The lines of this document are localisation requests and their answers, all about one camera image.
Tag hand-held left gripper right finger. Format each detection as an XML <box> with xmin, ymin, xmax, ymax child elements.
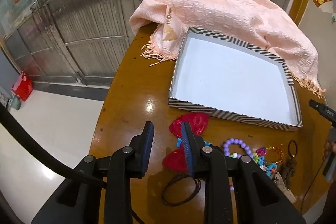
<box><xmin>181</xmin><ymin>121</ymin><xmax>306</xmax><ymax>224</ymax></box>

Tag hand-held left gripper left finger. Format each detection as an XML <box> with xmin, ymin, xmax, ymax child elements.
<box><xmin>31</xmin><ymin>121</ymin><xmax>155</xmax><ymax>224</ymax></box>

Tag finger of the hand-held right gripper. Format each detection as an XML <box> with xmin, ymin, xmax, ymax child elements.
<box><xmin>322</xmin><ymin>127</ymin><xmax>336</xmax><ymax>183</ymax></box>
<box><xmin>309</xmin><ymin>99</ymin><xmax>336</xmax><ymax>123</ymax></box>

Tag blue bead bracelet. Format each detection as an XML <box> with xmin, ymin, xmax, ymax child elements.
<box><xmin>175</xmin><ymin>137</ymin><xmax>214</xmax><ymax>149</ymax></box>

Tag red bow hair clip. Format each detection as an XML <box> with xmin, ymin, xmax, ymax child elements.
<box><xmin>162</xmin><ymin>112</ymin><xmax>210</xmax><ymax>172</ymax></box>

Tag thin black cord hair tie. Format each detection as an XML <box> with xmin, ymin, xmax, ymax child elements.
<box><xmin>161</xmin><ymin>174</ymin><xmax>202</xmax><ymax>207</ymax></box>

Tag dark braided hair tie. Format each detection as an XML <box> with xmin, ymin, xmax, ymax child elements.
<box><xmin>287</xmin><ymin>140</ymin><xmax>299</xmax><ymax>159</ymax></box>

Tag brown scrunchie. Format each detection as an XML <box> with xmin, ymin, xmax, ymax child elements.
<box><xmin>279</xmin><ymin>158</ymin><xmax>296</xmax><ymax>183</ymax></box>

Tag purple bead bracelet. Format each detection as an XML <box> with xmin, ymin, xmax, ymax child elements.
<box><xmin>223</xmin><ymin>138</ymin><xmax>254</xmax><ymax>160</ymax></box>

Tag striped cardboard box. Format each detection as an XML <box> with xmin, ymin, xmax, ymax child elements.
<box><xmin>168</xmin><ymin>27</ymin><xmax>303</xmax><ymax>132</ymax></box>

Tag pink hair clip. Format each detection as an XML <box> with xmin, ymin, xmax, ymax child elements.
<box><xmin>255</xmin><ymin>147</ymin><xmax>268</xmax><ymax>159</ymax></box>

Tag red bag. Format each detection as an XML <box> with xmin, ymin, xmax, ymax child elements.
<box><xmin>12</xmin><ymin>71</ymin><xmax>33</xmax><ymax>102</ymax></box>

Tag pink fringed scarf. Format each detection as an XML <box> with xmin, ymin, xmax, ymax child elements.
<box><xmin>129</xmin><ymin>0</ymin><xmax>326</xmax><ymax>98</ymax></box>

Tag metal gate door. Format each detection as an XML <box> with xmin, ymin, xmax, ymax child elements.
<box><xmin>0</xmin><ymin>0</ymin><xmax>302</xmax><ymax>88</ymax></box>

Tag thin black wire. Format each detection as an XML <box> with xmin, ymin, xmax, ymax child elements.
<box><xmin>301</xmin><ymin>158</ymin><xmax>327</xmax><ymax>214</ymax></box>

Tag orange bead bracelet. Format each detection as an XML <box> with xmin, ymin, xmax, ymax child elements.
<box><xmin>270</xmin><ymin>145</ymin><xmax>285</xmax><ymax>163</ymax></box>

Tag thick black cable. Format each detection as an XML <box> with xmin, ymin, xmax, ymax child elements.
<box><xmin>0</xmin><ymin>103</ymin><xmax>106</xmax><ymax>189</ymax></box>

